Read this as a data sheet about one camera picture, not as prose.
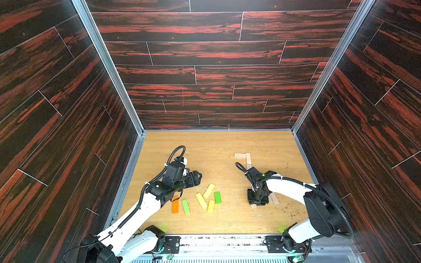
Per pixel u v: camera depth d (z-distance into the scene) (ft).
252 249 2.39
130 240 1.78
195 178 2.31
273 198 2.83
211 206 2.76
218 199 2.87
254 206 2.73
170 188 1.86
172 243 2.42
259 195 2.45
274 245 2.39
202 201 2.83
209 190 2.98
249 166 3.33
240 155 3.43
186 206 2.77
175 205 2.83
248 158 3.42
